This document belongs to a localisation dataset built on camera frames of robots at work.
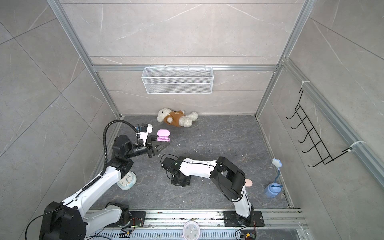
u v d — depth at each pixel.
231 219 0.75
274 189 0.75
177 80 1.01
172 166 0.69
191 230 0.69
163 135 0.68
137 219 0.73
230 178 0.49
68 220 0.38
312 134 0.69
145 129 0.61
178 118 1.05
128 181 0.83
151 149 0.63
